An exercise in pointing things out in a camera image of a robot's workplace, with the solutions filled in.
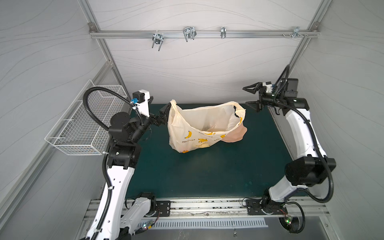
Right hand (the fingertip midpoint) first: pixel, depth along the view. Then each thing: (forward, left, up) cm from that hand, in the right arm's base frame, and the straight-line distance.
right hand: (247, 91), depth 73 cm
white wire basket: (-26, +77, -4) cm, 81 cm away
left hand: (-15, +38, +8) cm, 42 cm away
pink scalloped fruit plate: (0, -1, -39) cm, 39 cm away
